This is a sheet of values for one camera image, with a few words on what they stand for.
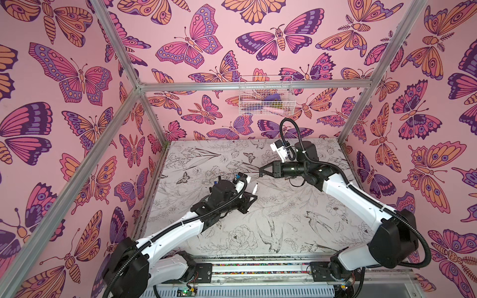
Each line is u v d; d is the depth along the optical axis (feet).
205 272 2.39
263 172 2.41
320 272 2.40
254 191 2.46
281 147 2.29
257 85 3.09
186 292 2.37
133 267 1.30
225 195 1.97
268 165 2.34
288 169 2.23
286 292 2.30
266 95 3.13
